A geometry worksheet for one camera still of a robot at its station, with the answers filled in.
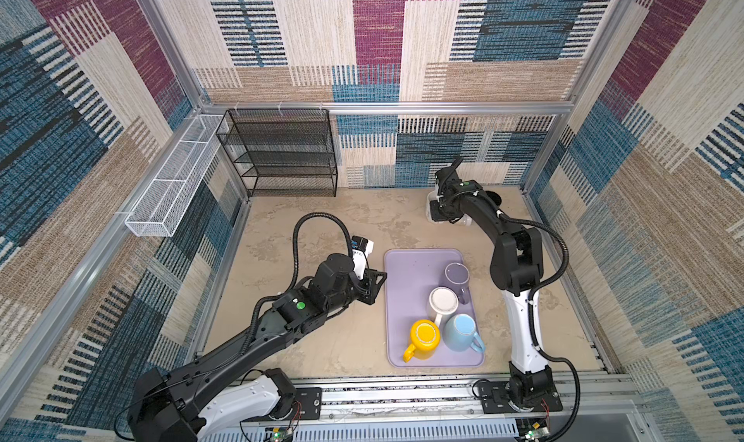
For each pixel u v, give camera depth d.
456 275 0.86
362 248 0.64
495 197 1.05
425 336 0.75
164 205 0.93
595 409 0.73
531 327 0.62
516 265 0.61
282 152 1.11
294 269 0.61
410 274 0.96
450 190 0.78
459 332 0.75
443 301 0.84
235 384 0.58
